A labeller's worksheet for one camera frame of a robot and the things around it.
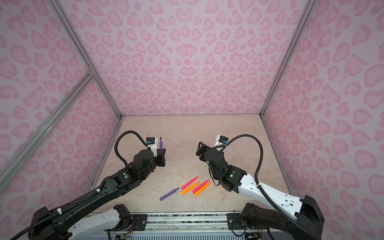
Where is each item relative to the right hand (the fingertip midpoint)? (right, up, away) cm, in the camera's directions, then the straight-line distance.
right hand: (203, 145), depth 75 cm
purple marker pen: (-21, 0, 0) cm, 21 cm away
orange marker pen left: (-7, -26, +9) cm, 28 cm away
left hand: (-19, -2, +2) cm, 19 cm away
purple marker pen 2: (-18, -28, +7) cm, 34 cm away
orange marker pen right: (0, -26, +9) cm, 28 cm away
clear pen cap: (+11, -29, +6) cm, 32 cm away
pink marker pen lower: (-2, -25, +9) cm, 27 cm away
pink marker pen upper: (-8, -23, +12) cm, 27 cm away
